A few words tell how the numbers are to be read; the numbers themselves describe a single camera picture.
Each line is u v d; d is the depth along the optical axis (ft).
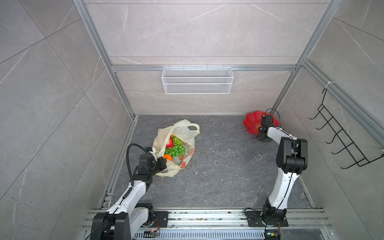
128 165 2.02
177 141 3.19
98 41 2.58
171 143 3.21
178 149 3.12
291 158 1.84
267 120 2.75
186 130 3.22
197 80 3.30
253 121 3.74
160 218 2.40
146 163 2.16
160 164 2.50
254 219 2.40
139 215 1.90
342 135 2.20
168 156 3.02
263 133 2.60
